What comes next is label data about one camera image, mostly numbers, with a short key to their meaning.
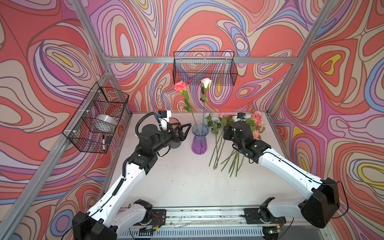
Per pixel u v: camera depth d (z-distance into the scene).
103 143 0.72
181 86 0.77
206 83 0.77
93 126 0.72
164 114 0.59
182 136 0.61
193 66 1.01
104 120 0.73
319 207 0.47
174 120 0.88
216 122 1.12
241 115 0.68
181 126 0.60
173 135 0.60
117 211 0.43
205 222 0.73
